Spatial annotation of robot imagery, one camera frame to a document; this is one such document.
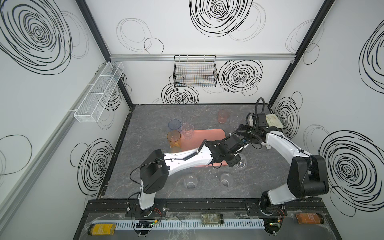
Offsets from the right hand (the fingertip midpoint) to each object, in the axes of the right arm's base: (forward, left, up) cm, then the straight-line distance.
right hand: (240, 132), depth 90 cm
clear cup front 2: (-25, +10, -10) cm, 29 cm away
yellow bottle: (-48, +68, -7) cm, 84 cm away
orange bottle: (-43, -26, -8) cm, 50 cm away
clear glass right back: (+17, -2, -9) cm, 20 cm away
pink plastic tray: (+5, +25, -14) cm, 29 cm away
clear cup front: (-27, +30, -11) cm, 41 cm away
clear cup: (-19, +2, -3) cm, 19 cm away
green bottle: (-43, +17, -7) cm, 47 cm away
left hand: (-17, +5, +3) cm, 18 cm away
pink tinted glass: (+21, +7, -9) cm, 24 cm away
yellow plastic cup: (0, +41, -7) cm, 42 cm away
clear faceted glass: (+8, +33, -8) cm, 35 cm away
